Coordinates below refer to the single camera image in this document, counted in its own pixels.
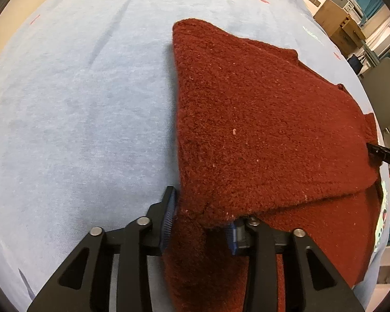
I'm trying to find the dark red knit sweater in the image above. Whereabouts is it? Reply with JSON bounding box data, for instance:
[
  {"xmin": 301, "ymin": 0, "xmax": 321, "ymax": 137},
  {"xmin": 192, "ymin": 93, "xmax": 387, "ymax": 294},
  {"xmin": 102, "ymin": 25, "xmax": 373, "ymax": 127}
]
[{"xmin": 162, "ymin": 18, "xmax": 383, "ymax": 312}]

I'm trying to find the wooden cabinet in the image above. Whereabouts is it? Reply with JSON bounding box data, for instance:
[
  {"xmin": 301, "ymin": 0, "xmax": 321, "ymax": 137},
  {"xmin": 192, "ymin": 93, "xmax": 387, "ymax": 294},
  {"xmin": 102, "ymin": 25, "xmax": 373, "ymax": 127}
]
[{"xmin": 314, "ymin": 0, "xmax": 366, "ymax": 58}]

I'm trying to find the grey chair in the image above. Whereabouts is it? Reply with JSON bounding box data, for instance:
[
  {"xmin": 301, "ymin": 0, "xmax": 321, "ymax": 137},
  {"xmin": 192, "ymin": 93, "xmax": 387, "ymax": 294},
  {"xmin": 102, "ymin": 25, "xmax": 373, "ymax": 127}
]
[{"xmin": 360, "ymin": 58, "xmax": 390, "ymax": 144}]

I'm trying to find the teal cloth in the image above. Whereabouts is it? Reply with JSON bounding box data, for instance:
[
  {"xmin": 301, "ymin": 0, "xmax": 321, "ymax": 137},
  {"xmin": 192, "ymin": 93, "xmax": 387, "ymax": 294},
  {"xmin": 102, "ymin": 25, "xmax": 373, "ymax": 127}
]
[{"xmin": 354, "ymin": 0, "xmax": 386, "ymax": 27}]

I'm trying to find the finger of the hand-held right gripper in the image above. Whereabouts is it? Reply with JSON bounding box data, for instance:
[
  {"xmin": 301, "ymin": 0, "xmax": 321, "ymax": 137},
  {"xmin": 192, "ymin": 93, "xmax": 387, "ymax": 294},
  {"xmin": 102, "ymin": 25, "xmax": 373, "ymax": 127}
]
[{"xmin": 366, "ymin": 141, "xmax": 390, "ymax": 171}]

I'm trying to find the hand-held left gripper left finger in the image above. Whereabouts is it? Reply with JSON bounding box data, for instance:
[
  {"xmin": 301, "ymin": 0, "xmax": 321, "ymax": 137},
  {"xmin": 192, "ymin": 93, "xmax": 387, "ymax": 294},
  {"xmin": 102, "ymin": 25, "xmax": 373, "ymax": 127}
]
[{"xmin": 26, "ymin": 186, "xmax": 178, "ymax": 312}]

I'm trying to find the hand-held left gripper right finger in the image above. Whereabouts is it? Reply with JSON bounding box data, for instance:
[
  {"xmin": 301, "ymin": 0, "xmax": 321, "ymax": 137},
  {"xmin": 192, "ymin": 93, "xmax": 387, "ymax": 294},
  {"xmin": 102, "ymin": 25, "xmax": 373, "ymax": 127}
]
[{"xmin": 227, "ymin": 217, "xmax": 365, "ymax": 312}]

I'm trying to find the dark blue bag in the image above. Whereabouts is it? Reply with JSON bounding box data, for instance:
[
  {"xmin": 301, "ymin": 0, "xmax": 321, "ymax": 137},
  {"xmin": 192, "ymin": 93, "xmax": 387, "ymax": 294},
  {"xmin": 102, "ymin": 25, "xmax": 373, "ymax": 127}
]
[{"xmin": 346, "ymin": 54, "xmax": 366, "ymax": 74}]

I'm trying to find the blue printed bedsheet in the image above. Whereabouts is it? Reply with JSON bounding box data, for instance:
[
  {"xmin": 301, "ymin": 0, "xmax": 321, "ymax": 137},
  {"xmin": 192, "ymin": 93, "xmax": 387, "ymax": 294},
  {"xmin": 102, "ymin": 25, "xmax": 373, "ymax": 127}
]
[{"xmin": 0, "ymin": 0, "xmax": 390, "ymax": 312}]

